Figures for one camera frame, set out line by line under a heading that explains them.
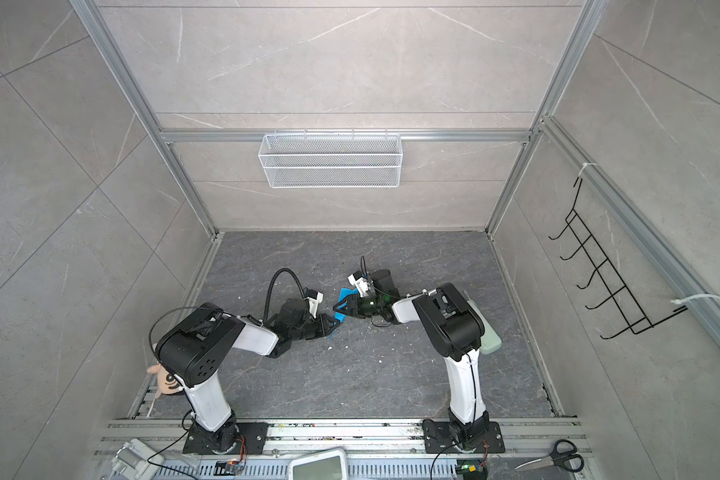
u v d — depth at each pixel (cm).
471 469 70
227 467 70
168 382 75
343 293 101
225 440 65
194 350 49
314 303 88
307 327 82
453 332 54
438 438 73
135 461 69
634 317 59
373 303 86
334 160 101
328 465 66
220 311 56
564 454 72
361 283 92
